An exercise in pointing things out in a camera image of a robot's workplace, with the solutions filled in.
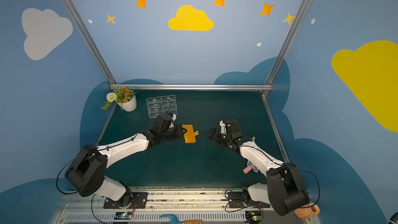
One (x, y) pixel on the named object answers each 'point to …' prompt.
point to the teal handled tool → (173, 220)
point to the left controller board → (123, 215)
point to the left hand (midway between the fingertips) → (189, 131)
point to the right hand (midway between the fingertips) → (210, 135)
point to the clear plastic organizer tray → (160, 105)
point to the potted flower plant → (125, 98)
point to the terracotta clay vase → (307, 211)
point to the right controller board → (253, 216)
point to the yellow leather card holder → (189, 136)
